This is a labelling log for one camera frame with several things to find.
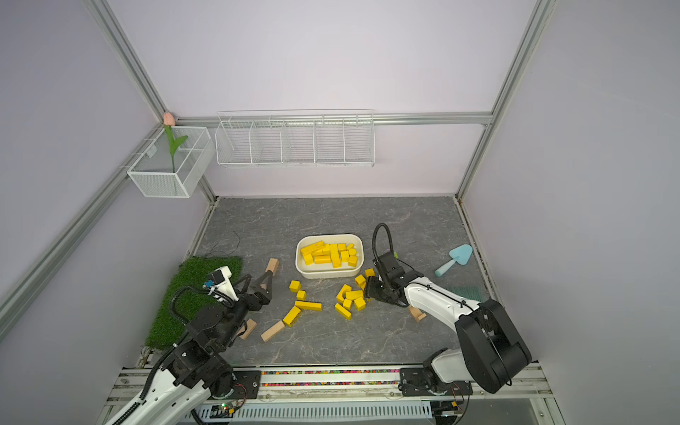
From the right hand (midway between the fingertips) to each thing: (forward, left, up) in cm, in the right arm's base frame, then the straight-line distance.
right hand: (370, 289), depth 89 cm
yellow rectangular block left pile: (-8, +26, -1) cm, 27 cm away
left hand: (-3, +32, +17) cm, 36 cm away
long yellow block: (+12, +12, -3) cm, 17 cm away
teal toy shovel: (+16, -36, -3) cm, 39 cm away
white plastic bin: (+9, +15, -2) cm, 18 cm away
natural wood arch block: (-8, -15, -2) cm, 17 cm away
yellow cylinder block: (+13, +17, -1) cm, 21 cm away
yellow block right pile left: (-7, +9, -1) cm, 12 cm away
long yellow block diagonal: (+16, +22, 0) cm, 28 cm away
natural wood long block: (-13, +32, -3) cm, 34 cm away
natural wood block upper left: (+10, +35, -1) cm, 37 cm away
